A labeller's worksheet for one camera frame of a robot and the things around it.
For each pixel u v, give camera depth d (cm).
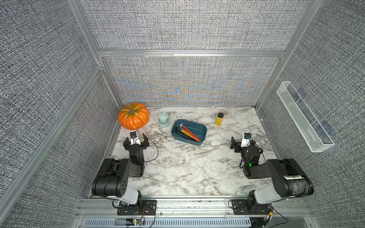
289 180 45
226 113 117
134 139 75
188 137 100
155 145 98
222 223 70
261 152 73
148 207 69
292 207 75
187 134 103
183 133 103
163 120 102
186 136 102
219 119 104
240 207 73
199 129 104
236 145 82
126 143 80
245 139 77
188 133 103
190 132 103
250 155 69
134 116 99
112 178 45
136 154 68
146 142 85
